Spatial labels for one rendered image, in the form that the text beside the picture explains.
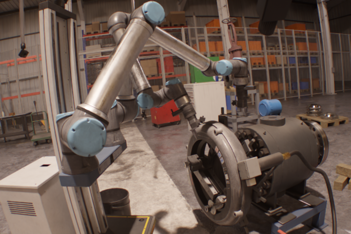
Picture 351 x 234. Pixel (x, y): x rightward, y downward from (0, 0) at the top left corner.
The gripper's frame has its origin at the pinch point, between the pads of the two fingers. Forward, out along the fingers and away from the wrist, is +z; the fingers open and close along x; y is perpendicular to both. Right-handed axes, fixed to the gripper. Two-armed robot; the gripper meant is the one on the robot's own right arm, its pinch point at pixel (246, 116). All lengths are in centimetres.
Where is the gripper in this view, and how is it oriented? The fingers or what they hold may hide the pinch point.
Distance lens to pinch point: 159.7
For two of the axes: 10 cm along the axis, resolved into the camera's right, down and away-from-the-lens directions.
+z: 0.8, 9.7, 2.2
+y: -7.9, -0.8, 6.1
